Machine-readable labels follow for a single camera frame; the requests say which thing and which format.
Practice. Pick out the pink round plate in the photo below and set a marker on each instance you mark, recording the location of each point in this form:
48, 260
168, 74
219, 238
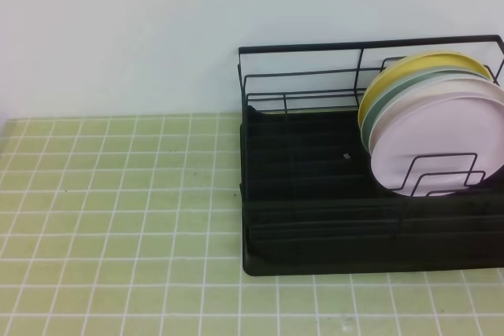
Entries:
440, 146

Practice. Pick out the white plate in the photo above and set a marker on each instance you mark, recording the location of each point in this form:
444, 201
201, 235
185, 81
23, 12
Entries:
432, 88

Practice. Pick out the green plate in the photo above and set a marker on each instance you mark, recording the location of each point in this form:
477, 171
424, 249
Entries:
399, 85

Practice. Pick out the yellow plate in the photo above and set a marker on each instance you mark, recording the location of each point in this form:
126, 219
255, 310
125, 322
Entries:
414, 63

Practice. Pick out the black wire dish rack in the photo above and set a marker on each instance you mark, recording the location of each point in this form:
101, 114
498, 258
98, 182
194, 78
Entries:
311, 204

